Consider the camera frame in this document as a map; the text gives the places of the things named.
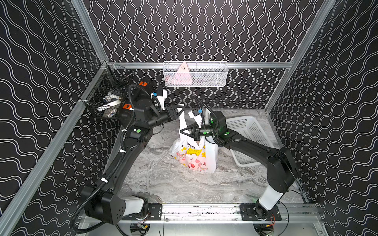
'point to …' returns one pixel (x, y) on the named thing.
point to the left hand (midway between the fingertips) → (183, 105)
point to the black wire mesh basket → (110, 77)
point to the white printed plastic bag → (201, 155)
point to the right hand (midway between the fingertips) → (180, 130)
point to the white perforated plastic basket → (248, 128)
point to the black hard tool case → (142, 89)
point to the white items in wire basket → (112, 101)
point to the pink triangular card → (183, 75)
